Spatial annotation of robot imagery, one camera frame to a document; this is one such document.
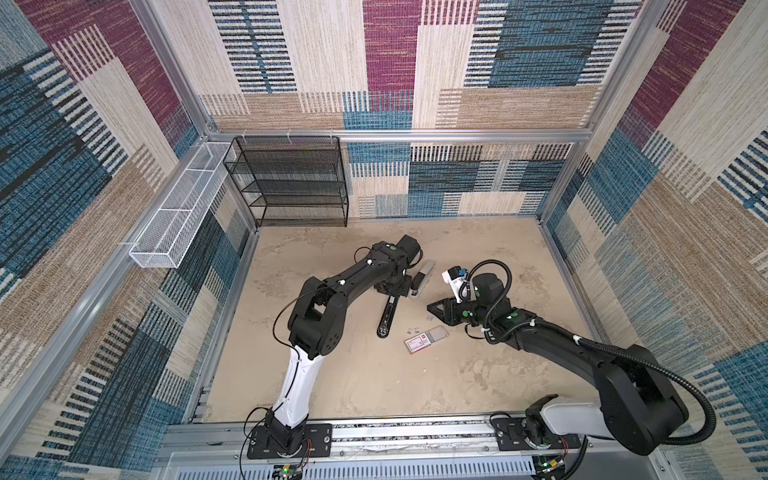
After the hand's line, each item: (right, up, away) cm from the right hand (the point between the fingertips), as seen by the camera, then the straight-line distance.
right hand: (431, 311), depth 84 cm
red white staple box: (-3, -10, +4) cm, 12 cm away
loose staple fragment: (-6, -8, +8) cm, 12 cm away
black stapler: (-12, -3, +8) cm, 15 cm away
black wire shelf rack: (-47, +42, +25) cm, 67 cm away
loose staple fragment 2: (-3, -8, +8) cm, 11 cm away
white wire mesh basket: (-64, +20, -13) cm, 68 cm away
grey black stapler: (-2, +8, +13) cm, 15 cm away
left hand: (-9, +5, +11) cm, 15 cm away
